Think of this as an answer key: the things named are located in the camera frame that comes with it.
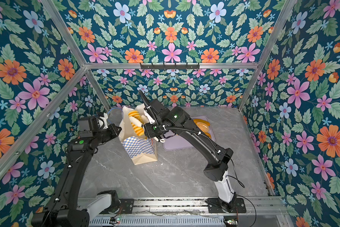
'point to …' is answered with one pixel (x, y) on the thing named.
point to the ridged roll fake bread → (138, 129)
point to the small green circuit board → (119, 219)
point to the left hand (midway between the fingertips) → (122, 124)
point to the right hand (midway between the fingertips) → (147, 130)
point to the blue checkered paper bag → (140, 149)
